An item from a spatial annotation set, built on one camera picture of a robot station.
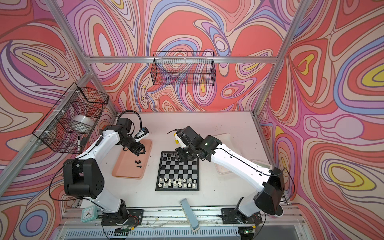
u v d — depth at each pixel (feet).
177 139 2.21
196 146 1.74
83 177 1.48
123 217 2.18
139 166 2.98
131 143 2.46
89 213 2.40
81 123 2.31
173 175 2.82
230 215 2.41
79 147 2.34
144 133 2.62
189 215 2.37
